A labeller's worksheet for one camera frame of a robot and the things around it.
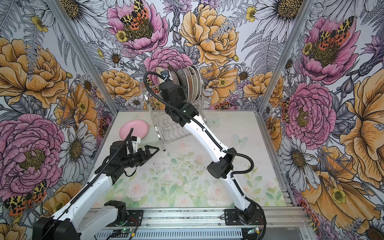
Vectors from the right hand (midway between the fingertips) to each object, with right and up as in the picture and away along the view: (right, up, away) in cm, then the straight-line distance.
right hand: (175, 89), depth 75 cm
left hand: (-11, -34, +6) cm, 37 cm away
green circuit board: (-24, -69, -3) cm, 73 cm away
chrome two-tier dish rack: (-9, -22, +28) cm, 36 cm away
